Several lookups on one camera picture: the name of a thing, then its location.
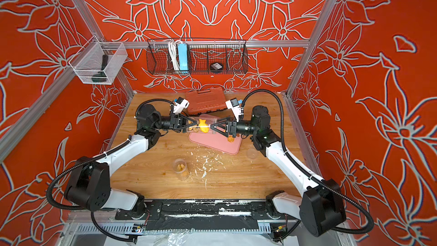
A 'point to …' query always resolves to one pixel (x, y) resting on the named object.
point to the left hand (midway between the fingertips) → (195, 127)
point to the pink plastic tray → (218, 142)
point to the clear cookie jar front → (181, 169)
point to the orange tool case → (206, 100)
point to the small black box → (216, 66)
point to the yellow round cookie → (230, 139)
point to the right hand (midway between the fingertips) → (214, 125)
